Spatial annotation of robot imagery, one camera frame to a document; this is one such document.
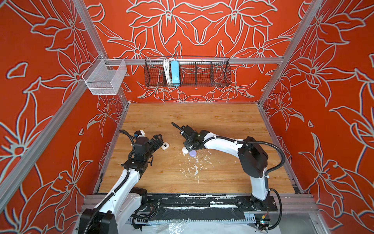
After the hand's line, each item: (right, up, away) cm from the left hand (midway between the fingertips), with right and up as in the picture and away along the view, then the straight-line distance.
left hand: (157, 137), depth 83 cm
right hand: (+18, -4, +8) cm, 20 cm away
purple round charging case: (+21, -11, +7) cm, 25 cm away
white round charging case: (+16, -9, +6) cm, 19 cm away
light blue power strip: (+10, +40, +7) cm, 42 cm away
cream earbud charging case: (+3, -7, +9) cm, 12 cm away
